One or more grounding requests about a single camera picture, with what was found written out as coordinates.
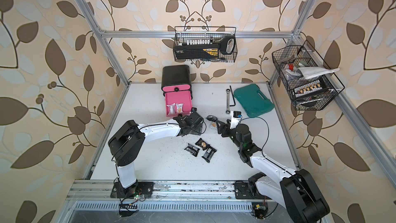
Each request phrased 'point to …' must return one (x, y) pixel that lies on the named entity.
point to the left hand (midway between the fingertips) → (196, 127)
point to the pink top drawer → (176, 88)
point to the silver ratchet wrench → (228, 111)
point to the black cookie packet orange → (201, 143)
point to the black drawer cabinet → (176, 75)
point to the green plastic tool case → (254, 101)
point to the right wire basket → (287, 59)
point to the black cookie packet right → (209, 154)
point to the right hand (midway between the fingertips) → (221, 120)
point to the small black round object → (212, 118)
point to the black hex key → (232, 94)
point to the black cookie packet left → (192, 149)
